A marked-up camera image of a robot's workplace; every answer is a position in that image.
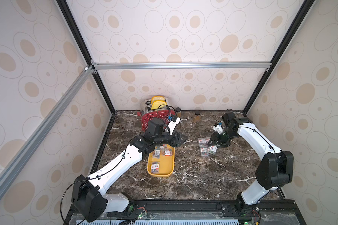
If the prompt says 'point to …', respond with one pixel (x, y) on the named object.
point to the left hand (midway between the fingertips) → (186, 136)
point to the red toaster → (148, 114)
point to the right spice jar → (197, 113)
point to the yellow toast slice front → (158, 104)
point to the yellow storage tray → (161, 161)
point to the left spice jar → (179, 113)
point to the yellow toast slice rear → (157, 97)
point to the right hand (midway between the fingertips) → (210, 145)
